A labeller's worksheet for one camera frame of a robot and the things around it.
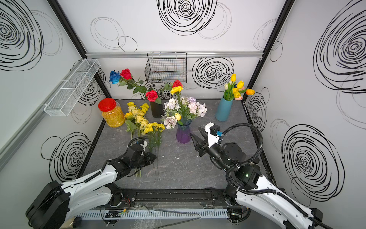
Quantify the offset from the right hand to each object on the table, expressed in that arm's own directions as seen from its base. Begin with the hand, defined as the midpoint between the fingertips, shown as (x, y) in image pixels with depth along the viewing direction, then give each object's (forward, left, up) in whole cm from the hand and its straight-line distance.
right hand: (195, 132), depth 60 cm
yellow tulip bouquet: (+29, -22, -2) cm, 36 cm away
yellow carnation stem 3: (+10, +26, -32) cm, 42 cm away
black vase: (+37, +27, -28) cm, 53 cm away
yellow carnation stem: (+23, +24, -31) cm, 45 cm away
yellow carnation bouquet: (+18, +11, -8) cm, 23 cm away
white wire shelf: (+20, +69, 0) cm, 72 cm away
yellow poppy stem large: (+42, +39, -31) cm, 65 cm away
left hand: (+1, +22, -30) cm, 37 cm away
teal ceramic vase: (+33, -21, -22) cm, 45 cm away
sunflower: (+25, +45, -28) cm, 58 cm away
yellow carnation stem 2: (+20, +30, -30) cm, 47 cm away
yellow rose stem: (+31, +41, -27) cm, 58 cm away
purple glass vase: (+14, +7, -23) cm, 28 cm away
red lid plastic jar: (+26, +55, -20) cm, 64 cm away
